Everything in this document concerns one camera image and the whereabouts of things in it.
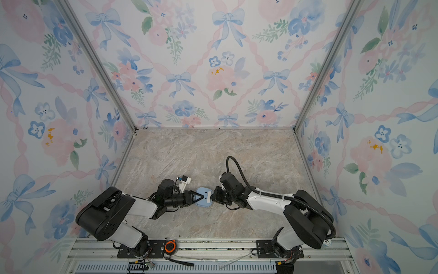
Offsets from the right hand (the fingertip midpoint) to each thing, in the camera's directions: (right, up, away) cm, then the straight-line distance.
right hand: (210, 197), depth 83 cm
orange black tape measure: (-16, -18, -11) cm, 26 cm away
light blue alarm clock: (-4, +2, +2) cm, 5 cm away
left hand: (-4, -1, +1) cm, 4 cm away
